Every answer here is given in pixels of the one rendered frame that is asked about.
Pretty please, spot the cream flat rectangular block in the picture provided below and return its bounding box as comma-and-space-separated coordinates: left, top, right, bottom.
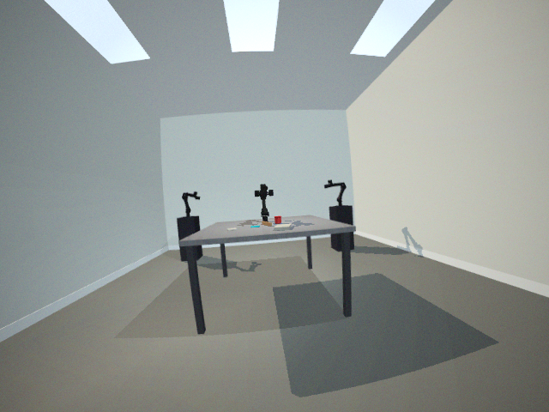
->
274, 224, 292, 231

